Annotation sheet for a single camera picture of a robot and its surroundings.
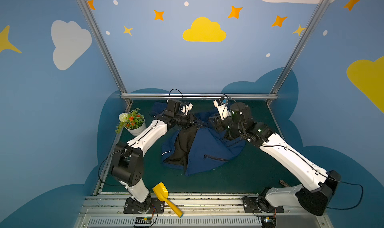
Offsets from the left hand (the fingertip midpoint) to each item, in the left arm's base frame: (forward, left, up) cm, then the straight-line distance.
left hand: (201, 120), depth 82 cm
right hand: (-4, -6, +10) cm, 12 cm away
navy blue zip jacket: (-10, +2, -12) cm, 16 cm away
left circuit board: (-44, +29, -25) cm, 58 cm away
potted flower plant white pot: (+2, +40, -6) cm, 40 cm away
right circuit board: (-44, -34, -25) cm, 61 cm away
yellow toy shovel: (-32, +20, -22) cm, 44 cm away
